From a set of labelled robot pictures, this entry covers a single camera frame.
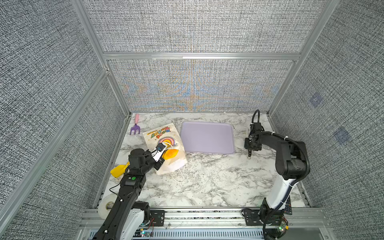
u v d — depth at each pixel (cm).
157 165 71
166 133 90
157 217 73
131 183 55
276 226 72
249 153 95
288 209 76
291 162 52
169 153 92
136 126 110
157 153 66
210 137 113
